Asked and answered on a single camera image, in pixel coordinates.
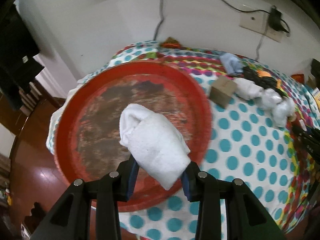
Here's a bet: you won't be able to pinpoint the red orange snack wrapper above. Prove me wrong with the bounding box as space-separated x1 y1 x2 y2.
160 37 182 49

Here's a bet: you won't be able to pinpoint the black wall cable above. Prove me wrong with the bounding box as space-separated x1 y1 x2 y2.
152 0 169 41

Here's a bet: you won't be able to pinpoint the black power cable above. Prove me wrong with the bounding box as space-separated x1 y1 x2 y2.
198 0 291 62

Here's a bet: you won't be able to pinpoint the white plastic bag bundle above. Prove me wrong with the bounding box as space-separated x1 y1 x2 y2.
271 98 295 128

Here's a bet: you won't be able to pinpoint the red gold cigarette box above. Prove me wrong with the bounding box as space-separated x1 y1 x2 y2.
292 114 307 131

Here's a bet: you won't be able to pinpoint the black stand on right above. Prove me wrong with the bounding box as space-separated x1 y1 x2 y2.
311 59 320 79

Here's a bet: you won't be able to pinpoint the white sock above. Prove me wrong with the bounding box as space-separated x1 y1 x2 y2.
233 78 264 100

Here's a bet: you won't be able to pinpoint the white towel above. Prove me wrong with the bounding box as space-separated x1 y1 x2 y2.
119 103 190 191

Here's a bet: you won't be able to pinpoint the black plastic bag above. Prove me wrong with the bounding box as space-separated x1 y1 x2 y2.
242 67 287 98

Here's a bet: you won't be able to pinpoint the polka dot bed sheet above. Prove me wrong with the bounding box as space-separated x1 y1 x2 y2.
46 41 315 234

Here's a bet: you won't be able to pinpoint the red packet at wall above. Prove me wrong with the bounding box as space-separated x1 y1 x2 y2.
291 74 305 84

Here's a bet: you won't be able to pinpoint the white wall socket plate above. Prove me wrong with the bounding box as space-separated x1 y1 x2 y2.
266 14 285 43

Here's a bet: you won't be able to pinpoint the brown red cardboard box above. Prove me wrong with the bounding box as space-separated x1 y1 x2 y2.
208 76 237 109

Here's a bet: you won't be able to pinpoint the light blue cloth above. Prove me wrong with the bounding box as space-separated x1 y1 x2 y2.
220 53 243 75

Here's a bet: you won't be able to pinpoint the yellow white medicine box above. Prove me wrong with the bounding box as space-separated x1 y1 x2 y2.
311 88 320 110

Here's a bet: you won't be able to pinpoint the round red wooden tray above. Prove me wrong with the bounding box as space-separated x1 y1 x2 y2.
54 61 212 212

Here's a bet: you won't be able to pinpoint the black power adapter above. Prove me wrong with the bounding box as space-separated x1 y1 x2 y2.
267 5 284 31

